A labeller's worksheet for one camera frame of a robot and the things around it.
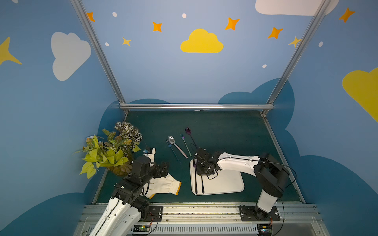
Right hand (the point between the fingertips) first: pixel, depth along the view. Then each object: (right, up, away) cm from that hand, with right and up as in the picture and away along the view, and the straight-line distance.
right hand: (200, 170), depth 89 cm
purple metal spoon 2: (+1, -8, -5) cm, 9 cm away
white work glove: (-21, -7, -5) cm, 22 cm away
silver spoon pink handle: (-20, +18, +13) cm, 30 cm away
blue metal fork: (-20, +14, +12) cm, 27 cm away
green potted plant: (-46, +13, -11) cm, 50 cm away
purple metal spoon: (-7, +23, +19) cm, 31 cm away
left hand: (-22, +9, -12) cm, 26 cm away
